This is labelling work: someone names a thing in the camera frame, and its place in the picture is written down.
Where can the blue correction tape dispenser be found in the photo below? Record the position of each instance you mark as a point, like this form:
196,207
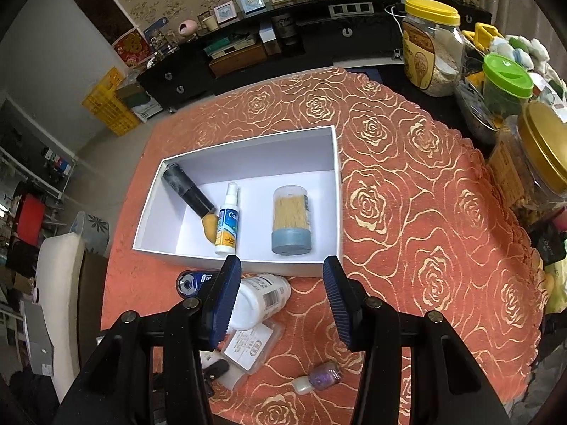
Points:
190,283

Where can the yellow egg-shaped sponge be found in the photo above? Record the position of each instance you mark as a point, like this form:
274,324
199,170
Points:
208,228

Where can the glass bowl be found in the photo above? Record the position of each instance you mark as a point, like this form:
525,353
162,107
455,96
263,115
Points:
476,115

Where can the black cylindrical bottle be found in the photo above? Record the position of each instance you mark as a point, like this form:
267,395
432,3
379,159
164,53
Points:
186,188

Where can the white cup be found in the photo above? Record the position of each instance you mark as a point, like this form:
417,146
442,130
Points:
211,23

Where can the large yellow-lid plastic jar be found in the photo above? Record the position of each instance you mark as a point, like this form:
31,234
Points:
432,48

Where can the white photo frame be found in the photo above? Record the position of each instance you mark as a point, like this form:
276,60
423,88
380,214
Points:
225,12

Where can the purple nail polish bottle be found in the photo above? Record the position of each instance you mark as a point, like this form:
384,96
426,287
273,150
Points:
325,374

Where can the red wall poster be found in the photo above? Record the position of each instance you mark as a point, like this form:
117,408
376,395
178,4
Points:
130,46

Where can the pink round ornament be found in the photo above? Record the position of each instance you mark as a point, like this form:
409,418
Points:
188,27

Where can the orange rose-patterned tablecloth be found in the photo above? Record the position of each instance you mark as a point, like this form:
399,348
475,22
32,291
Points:
398,186

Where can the small white spray bottle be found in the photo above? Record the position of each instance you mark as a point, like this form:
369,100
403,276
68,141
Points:
226,230

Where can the silver photo frame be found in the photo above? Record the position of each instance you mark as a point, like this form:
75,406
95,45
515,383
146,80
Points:
252,1

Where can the white cardboard box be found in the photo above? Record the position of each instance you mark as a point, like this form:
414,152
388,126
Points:
248,168

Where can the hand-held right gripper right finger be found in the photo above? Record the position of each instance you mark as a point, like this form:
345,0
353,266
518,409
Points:
339,305

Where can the black tv cabinet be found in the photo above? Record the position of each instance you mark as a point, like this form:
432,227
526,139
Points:
199,75

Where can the green-lid jar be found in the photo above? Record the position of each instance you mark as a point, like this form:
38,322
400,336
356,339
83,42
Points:
507,79

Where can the toothpick holder blue base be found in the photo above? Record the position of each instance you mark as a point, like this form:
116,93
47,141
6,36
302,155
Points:
290,221

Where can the yellow plastic crate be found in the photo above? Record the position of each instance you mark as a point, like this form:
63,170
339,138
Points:
110,106

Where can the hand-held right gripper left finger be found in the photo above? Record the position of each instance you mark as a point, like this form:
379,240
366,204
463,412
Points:
226,301

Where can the blue printed box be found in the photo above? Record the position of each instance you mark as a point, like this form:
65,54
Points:
156,31

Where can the white sofa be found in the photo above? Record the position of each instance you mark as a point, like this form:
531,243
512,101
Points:
57,296

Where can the metal storage shelf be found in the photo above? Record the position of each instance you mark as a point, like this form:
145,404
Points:
31,168

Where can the white labelled lotion bottle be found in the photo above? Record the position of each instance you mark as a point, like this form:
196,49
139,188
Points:
261,296

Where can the gold-lid plastic jar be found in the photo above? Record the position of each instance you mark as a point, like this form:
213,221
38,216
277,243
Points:
531,155

